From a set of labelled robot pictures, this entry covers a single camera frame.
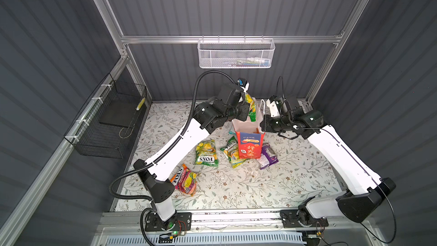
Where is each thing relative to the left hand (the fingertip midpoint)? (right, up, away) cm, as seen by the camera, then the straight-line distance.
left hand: (249, 107), depth 66 cm
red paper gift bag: (+1, -11, +3) cm, 11 cm away
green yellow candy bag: (+2, -2, +6) cm, 6 cm away
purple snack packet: (+13, -25, +22) cm, 36 cm away
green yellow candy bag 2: (-6, -22, +26) cm, 35 cm away
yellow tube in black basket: (-51, +3, +16) cm, 53 cm away
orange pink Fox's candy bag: (-29, -34, +14) cm, 47 cm away
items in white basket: (+5, +27, +26) cm, 37 cm away
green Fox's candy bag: (-20, -23, +24) cm, 39 cm away
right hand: (+7, -7, +6) cm, 11 cm away
